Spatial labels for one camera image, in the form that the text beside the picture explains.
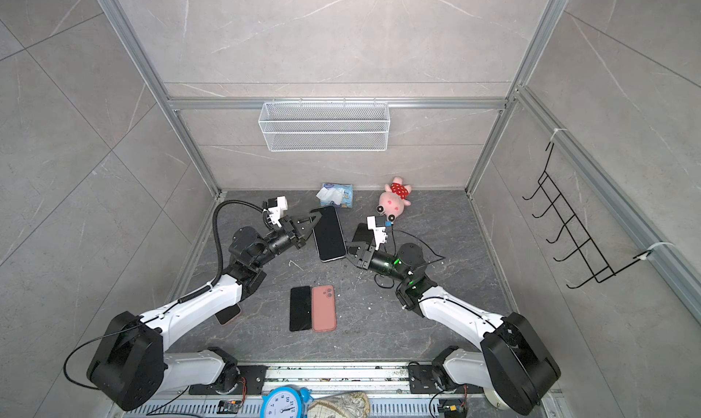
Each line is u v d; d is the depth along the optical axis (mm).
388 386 730
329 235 673
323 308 863
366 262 631
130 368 408
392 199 1074
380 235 685
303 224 690
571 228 673
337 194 1109
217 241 621
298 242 672
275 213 690
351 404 673
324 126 1007
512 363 407
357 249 661
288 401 686
